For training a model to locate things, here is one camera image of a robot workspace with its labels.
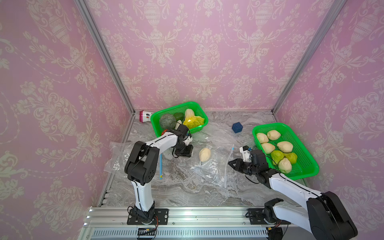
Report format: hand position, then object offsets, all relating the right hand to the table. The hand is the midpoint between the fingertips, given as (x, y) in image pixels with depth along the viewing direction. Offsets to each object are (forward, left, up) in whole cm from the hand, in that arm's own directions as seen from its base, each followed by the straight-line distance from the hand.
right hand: (225, 167), depth 84 cm
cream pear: (-1, -34, -1) cm, 34 cm away
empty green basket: (0, -48, -3) cm, 48 cm away
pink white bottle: (+42, +52, +2) cm, 67 cm away
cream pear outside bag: (+19, -28, -1) cm, 33 cm away
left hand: (+10, +20, -3) cm, 22 cm away
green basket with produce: (+41, +20, +2) cm, 46 cm away
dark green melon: (+32, +34, +5) cm, 47 cm away
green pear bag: (+4, -41, -1) cm, 41 cm away
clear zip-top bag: (-1, +6, 0) cm, 6 cm away
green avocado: (+43, +27, -1) cm, 50 cm away
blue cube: (+30, -14, -2) cm, 33 cm away
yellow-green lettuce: (+31, +16, +5) cm, 36 cm away
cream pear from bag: (+12, -40, -2) cm, 42 cm away
